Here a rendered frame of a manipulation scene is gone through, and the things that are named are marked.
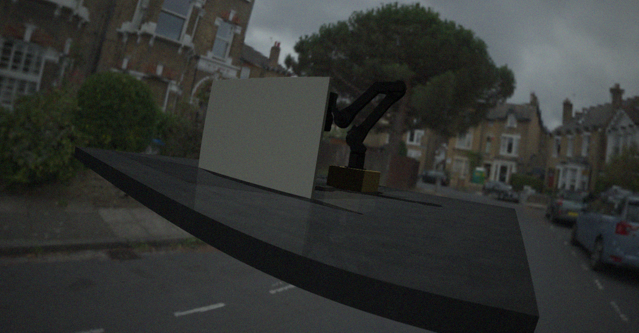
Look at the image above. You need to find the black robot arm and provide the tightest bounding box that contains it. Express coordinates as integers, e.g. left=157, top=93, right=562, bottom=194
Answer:
left=324, top=80, right=407, bottom=170

